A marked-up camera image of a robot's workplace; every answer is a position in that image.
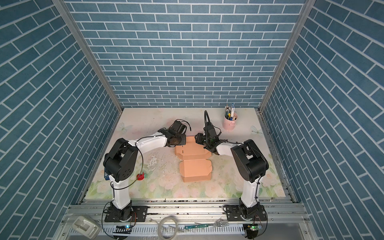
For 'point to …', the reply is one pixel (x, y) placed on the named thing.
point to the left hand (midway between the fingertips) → (184, 140)
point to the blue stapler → (106, 175)
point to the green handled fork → (217, 223)
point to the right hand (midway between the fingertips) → (196, 135)
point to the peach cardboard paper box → (194, 165)
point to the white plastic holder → (85, 225)
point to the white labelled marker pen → (232, 111)
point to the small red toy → (141, 177)
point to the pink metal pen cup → (230, 125)
